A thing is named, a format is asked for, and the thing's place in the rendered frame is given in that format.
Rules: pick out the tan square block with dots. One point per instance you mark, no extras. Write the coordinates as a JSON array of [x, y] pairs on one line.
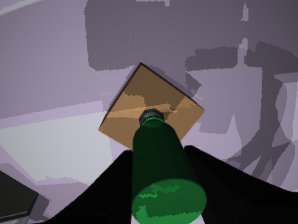
[[146, 91]]

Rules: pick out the dark green cylinder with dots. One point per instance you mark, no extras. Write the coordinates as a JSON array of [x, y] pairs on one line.
[[165, 188]]

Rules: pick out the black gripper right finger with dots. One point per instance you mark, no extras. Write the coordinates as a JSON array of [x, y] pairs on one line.
[[236, 198]]

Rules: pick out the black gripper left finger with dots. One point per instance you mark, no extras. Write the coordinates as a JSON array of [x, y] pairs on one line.
[[108, 200]]

